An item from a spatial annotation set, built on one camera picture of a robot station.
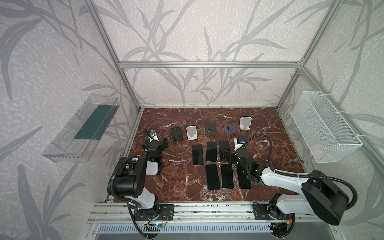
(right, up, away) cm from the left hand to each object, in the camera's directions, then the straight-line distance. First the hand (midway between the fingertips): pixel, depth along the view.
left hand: (157, 133), depth 93 cm
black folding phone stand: (+11, -1, +8) cm, 14 cm away
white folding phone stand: (+59, +6, +13) cm, 61 cm away
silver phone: (+43, -24, -9) cm, 50 cm away
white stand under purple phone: (+21, 0, +8) cm, 23 cm away
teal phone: (+35, -12, +1) cm, 37 cm away
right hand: (+45, -7, -5) cm, 45 cm away
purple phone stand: (+49, +2, +14) cm, 51 cm away
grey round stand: (+35, +3, +10) cm, 36 cm away
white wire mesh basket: (+82, +1, -30) cm, 88 cm away
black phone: (+40, -8, -16) cm, 44 cm away
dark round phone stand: (+58, -4, +11) cm, 59 cm away
